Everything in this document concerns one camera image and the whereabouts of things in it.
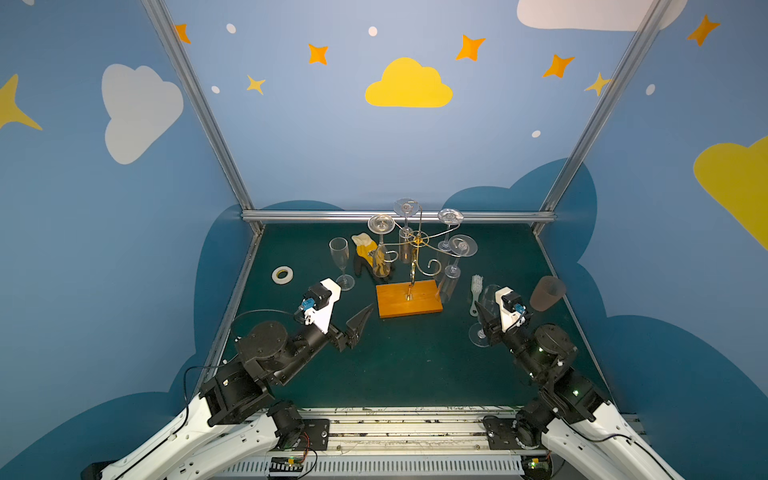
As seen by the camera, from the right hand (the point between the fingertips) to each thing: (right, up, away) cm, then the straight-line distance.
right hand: (492, 294), depth 71 cm
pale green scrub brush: (+6, -2, +34) cm, 34 cm away
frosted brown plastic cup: (+26, -3, +24) cm, 35 cm away
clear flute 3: (-9, +20, +9) cm, 24 cm away
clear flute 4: (-20, +23, +9) cm, 32 cm away
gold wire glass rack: (-16, +14, +4) cm, 22 cm away
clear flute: (-40, +12, +17) cm, 45 cm away
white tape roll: (-64, +4, +36) cm, 74 cm away
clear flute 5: (-27, +17, +4) cm, 32 cm away
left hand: (-32, +3, -13) cm, 35 cm away
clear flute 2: (-8, +12, +1) cm, 14 cm away
